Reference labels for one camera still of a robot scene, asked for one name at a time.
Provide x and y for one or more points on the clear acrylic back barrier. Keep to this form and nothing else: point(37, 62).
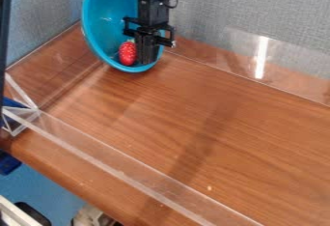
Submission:
point(282, 65)

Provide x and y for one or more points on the white crumpled object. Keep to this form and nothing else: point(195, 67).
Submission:
point(91, 216)

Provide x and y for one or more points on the clear acrylic left barrier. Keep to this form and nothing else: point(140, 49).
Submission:
point(59, 64)

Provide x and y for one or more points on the clear acrylic barrier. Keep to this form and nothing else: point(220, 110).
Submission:
point(59, 64)
point(192, 204)
point(282, 65)

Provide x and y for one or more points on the clear acrylic front barrier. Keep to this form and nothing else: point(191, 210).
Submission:
point(192, 204)

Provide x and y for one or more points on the blue table clamp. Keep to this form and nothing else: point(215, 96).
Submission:
point(8, 162)

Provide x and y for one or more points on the red toy strawberry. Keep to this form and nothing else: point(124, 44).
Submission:
point(127, 53)

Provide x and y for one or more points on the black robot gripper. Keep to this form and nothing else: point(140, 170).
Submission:
point(150, 24)

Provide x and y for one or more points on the blue plastic bowl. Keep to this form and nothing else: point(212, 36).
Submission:
point(103, 30)

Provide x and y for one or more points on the black and white equipment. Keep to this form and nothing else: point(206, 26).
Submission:
point(19, 214)

